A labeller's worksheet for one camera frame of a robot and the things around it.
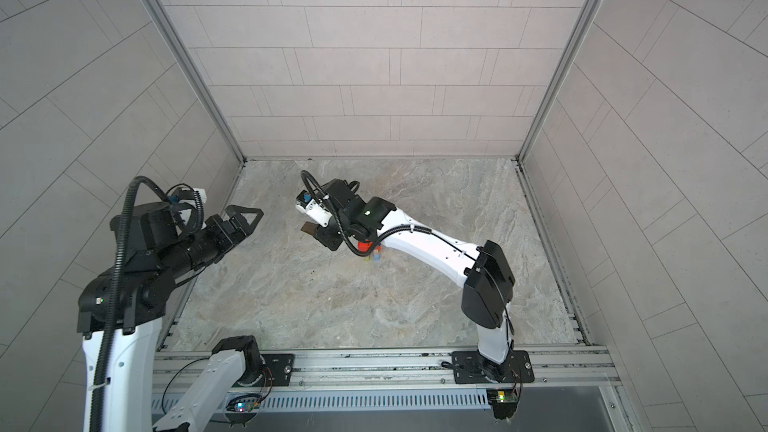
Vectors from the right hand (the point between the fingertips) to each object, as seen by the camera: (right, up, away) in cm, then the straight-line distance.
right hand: (319, 232), depth 75 cm
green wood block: (+11, -11, +15) cm, 21 cm away
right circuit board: (+45, -38, -7) cm, 59 cm away
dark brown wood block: (-2, +1, +1) cm, 3 cm away
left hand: (-8, +5, -14) cm, 17 cm away
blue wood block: (+13, -10, +14) cm, 22 cm away
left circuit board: (-14, -37, -10) cm, 41 cm away
